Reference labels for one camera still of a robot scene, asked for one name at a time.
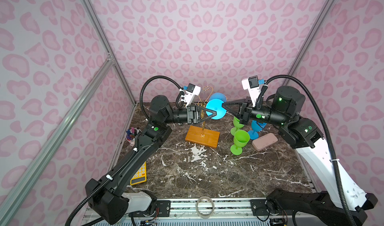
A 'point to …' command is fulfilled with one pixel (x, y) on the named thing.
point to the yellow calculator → (140, 176)
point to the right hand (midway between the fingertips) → (224, 105)
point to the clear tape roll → (205, 216)
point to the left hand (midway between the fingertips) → (216, 115)
